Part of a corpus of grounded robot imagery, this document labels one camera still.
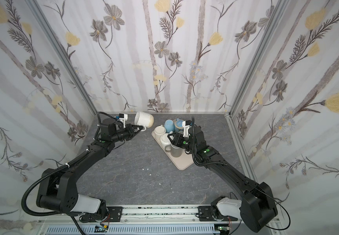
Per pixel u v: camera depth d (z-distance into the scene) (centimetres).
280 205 39
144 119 82
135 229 70
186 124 72
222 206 62
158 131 100
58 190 43
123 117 78
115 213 74
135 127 81
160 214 76
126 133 73
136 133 77
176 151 93
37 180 41
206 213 74
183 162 93
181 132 70
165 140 93
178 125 98
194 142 59
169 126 101
